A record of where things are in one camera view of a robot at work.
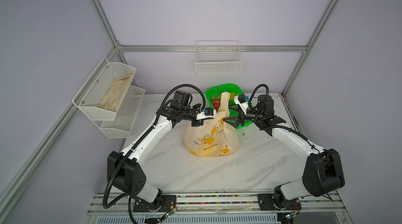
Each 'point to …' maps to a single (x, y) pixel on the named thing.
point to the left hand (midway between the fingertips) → (210, 115)
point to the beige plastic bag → (216, 137)
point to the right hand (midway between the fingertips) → (226, 112)
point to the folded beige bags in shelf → (113, 97)
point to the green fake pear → (232, 95)
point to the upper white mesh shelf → (101, 96)
